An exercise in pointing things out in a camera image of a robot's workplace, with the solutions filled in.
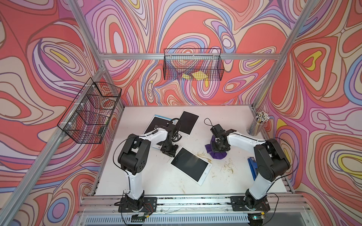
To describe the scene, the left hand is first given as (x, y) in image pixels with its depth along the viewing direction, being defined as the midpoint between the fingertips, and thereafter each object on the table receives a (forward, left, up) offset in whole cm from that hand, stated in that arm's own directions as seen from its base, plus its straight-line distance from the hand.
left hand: (174, 156), depth 91 cm
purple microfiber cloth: (-1, -27, +3) cm, 27 cm away
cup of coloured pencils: (+17, -55, +11) cm, 59 cm away
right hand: (+2, -29, 0) cm, 29 cm away
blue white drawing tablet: (+30, +12, 0) cm, 32 cm away
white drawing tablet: (-7, -12, 0) cm, 14 cm away
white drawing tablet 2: (+31, -9, -3) cm, 33 cm away
